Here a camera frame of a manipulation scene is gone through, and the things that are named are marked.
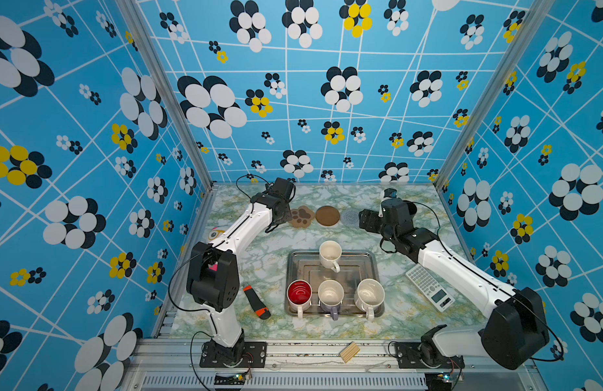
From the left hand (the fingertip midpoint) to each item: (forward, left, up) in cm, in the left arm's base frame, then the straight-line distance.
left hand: (283, 214), depth 91 cm
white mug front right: (-25, -31, -13) cm, 42 cm away
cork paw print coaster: (+9, -6, -14) cm, 18 cm away
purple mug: (-25, -18, -13) cm, 34 cm away
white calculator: (-28, -56, -12) cm, 63 cm away
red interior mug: (-26, -6, -13) cm, 30 cm away
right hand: (-4, -32, +6) cm, 33 cm away
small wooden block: (-43, -22, -14) cm, 51 cm away
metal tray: (-14, -28, -15) cm, 35 cm away
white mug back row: (-11, -18, -12) cm, 24 cm away
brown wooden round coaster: (+10, -18, -13) cm, 24 cm away
